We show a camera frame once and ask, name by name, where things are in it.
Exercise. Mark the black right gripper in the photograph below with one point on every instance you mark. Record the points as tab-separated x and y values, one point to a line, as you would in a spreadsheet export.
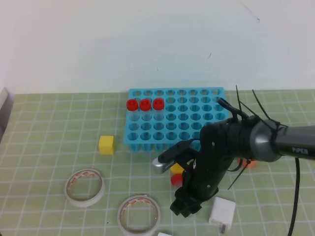
205	169

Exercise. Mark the red capped clear tube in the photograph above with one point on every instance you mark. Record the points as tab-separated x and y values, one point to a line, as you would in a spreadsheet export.
176	180

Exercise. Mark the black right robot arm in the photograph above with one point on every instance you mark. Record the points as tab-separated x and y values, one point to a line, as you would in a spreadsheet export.
267	142

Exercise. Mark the blue test tube rack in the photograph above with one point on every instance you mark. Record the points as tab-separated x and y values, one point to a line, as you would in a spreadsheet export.
185	112

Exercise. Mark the red capped tube far left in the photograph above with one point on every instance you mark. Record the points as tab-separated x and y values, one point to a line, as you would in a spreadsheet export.
132	107

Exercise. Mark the white tape roll front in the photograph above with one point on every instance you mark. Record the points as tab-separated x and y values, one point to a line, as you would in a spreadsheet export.
139	216

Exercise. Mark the white tape roll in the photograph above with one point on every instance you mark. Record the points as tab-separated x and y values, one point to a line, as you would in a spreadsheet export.
139	216
87	172

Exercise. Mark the yellow rubber duck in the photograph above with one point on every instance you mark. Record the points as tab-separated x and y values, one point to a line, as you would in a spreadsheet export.
176	169

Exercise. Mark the white power adapter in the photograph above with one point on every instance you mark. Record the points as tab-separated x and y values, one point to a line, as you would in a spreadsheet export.
222	214

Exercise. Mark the small white object bottom edge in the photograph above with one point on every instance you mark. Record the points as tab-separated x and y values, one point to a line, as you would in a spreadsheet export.
163	234

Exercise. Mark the orange foam cube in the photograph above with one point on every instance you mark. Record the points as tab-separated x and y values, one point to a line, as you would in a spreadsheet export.
252	164

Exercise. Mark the yellow foam cube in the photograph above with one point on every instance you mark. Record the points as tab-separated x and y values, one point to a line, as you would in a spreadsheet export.
106	145

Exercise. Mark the white tape roll left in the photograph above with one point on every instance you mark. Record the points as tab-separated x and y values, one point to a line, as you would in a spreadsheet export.
87	172

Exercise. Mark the green grid cutting mat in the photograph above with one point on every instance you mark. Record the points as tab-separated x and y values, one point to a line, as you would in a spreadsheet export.
50	136

